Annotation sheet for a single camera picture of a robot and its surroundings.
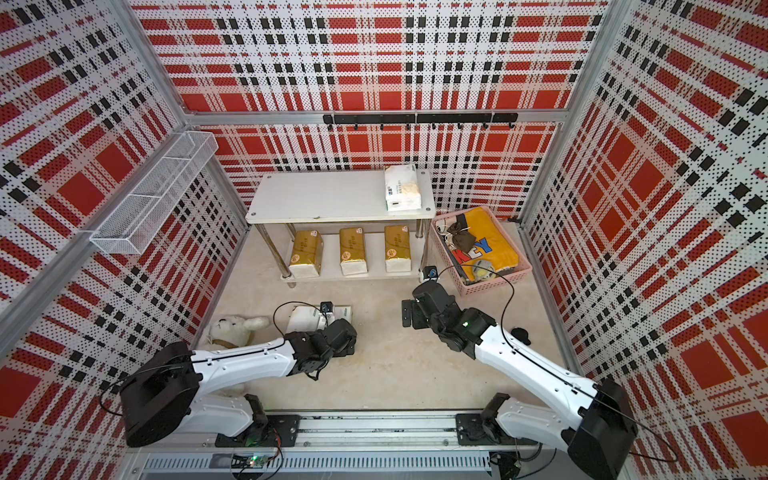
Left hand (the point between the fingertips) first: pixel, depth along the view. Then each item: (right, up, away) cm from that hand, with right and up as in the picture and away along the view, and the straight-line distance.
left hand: (341, 337), depth 88 cm
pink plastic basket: (+35, +32, +17) cm, 51 cm away
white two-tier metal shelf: (-14, +35, +32) cm, 50 cm away
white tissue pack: (-13, +5, +3) cm, 14 cm away
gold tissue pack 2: (+2, +26, +7) cm, 27 cm away
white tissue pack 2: (0, +7, +2) cm, 8 cm away
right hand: (+24, +12, -9) cm, 28 cm away
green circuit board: (-17, -24, -18) cm, 34 cm away
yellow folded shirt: (+49, +28, +15) cm, 58 cm away
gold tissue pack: (-12, +25, +6) cm, 29 cm away
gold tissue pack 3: (+17, +27, +8) cm, 32 cm away
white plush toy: (-30, +3, -4) cm, 30 cm away
